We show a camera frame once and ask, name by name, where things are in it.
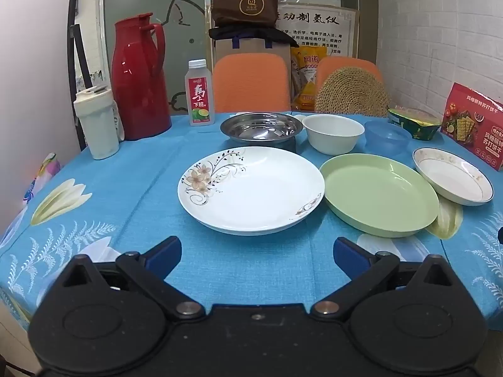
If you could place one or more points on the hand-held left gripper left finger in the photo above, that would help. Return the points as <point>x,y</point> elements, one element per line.
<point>165,252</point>

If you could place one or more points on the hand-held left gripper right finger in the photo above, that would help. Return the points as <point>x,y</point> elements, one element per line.
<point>349,256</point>

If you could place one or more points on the light green plate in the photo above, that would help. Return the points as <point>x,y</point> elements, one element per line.
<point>377,192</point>

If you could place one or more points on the white floral ceramic plate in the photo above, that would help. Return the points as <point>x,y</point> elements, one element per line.
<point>255,196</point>

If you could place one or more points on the white ceramic bowl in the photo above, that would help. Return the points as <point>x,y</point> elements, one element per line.
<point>334,135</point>

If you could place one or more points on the small white gold-rimmed plate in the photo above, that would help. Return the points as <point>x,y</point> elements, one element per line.
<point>452,176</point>

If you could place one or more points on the stainless steel bowl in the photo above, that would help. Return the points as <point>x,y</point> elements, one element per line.
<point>259,127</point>

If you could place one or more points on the blue floral tablecloth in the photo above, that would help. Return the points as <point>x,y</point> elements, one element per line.
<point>137,188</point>

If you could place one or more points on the blue plastic bowl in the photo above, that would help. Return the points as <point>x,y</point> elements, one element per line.
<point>387,137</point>

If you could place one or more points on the colourful floral cloth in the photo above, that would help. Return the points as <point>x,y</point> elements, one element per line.
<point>49,169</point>

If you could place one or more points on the white tumbler cup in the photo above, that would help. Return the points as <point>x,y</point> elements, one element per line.
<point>96,125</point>

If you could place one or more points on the green instant noodle cup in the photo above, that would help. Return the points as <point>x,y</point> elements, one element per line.
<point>416,125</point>

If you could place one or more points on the juice bottle with red label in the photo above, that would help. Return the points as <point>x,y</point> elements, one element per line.
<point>199,98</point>

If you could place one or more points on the woven straw cushion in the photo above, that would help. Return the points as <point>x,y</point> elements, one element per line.
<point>349,94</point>

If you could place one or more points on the red thermos jug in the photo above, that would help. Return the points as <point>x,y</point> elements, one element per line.
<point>137,86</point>

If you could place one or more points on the red cracker box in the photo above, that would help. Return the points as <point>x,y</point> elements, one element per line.
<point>475,125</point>

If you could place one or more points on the orange chair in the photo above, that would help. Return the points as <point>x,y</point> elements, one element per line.
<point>338,63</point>
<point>251,84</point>

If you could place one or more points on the yellow plastic bag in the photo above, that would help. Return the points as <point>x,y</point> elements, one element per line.
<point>304,70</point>

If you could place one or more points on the black metal stand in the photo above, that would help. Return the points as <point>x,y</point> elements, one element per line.
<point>78,47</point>

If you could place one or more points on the cardboard box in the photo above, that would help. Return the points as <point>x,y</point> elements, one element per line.
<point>255,48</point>

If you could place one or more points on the black cloth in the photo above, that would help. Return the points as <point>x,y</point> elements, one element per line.
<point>251,32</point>

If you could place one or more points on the brown bag with gold emblem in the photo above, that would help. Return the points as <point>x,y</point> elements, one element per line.
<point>245,6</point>

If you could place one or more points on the white text wall poster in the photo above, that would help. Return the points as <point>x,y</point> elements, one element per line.
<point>326,27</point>

